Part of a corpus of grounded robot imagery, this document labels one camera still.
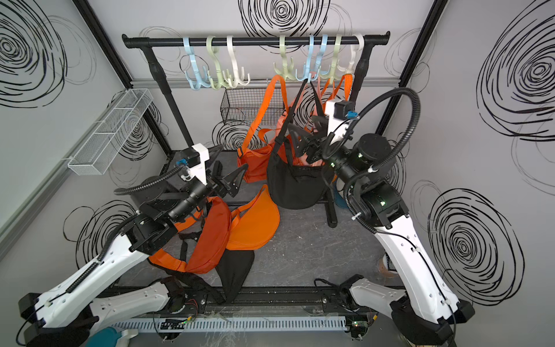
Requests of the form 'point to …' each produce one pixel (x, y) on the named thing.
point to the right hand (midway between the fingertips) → (302, 123)
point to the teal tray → (339, 199)
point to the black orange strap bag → (233, 268)
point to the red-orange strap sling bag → (212, 243)
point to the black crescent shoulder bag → (297, 186)
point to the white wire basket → (103, 145)
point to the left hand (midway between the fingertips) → (231, 154)
